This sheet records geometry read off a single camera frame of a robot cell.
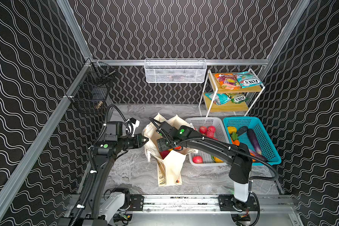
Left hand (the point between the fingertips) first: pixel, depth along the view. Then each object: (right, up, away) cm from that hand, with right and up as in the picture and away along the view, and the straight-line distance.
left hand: (150, 139), depth 71 cm
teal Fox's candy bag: (+55, +34, +12) cm, 66 cm away
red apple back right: (+40, +3, +29) cm, 49 cm away
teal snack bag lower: (+44, +24, +27) cm, 57 cm away
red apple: (+26, -14, +13) cm, 33 cm away
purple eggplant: (+67, -5, +25) cm, 72 cm away
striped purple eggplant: (+67, -13, +19) cm, 71 cm away
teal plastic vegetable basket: (+71, -9, +16) cm, 73 cm away
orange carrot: (+55, -3, +26) cm, 61 cm away
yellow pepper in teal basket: (+54, +3, +29) cm, 61 cm away
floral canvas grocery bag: (+10, -18, +8) cm, 22 cm away
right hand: (+7, -4, +10) cm, 13 cm away
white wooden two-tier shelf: (+35, +31, +15) cm, 50 cm away
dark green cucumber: (+61, +3, +29) cm, 68 cm away
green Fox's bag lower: (+58, +26, +29) cm, 70 cm away
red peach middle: (+37, 0, +24) cm, 44 cm away
